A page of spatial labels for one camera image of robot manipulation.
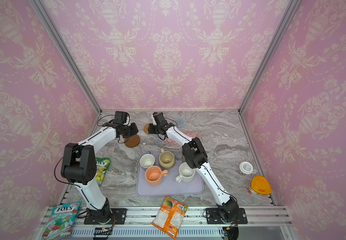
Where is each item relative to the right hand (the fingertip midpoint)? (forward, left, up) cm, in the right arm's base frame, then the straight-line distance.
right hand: (148, 128), depth 106 cm
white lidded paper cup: (-33, -58, +2) cm, 67 cm away
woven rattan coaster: (+2, +3, -2) cm, 4 cm away
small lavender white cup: (-25, -1, +1) cm, 25 cm away
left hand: (-6, +5, +7) cm, 11 cm away
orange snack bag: (-54, -15, -2) cm, 57 cm away
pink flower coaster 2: (-4, -31, -3) cm, 32 cm away
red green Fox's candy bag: (-56, +37, 0) cm, 67 cm away
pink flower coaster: (-10, -16, -4) cm, 19 cm away
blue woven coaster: (+8, -24, -3) cm, 25 cm away
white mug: (-33, -25, -3) cm, 41 cm away
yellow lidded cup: (-43, -61, +4) cm, 75 cm away
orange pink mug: (-33, -6, -2) cm, 34 cm away
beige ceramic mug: (-24, -13, -2) cm, 27 cm away
